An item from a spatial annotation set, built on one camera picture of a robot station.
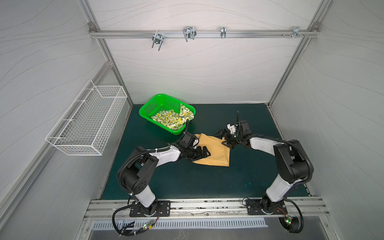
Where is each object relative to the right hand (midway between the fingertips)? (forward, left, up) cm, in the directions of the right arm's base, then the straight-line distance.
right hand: (219, 135), depth 93 cm
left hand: (-12, +8, -3) cm, 15 cm away
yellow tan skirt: (-10, 0, -5) cm, 11 cm away
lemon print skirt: (+9, +31, +3) cm, 32 cm away
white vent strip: (-46, +14, -8) cm, 49 cm away
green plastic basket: (+31, +45, -4) cm, 55 cm away
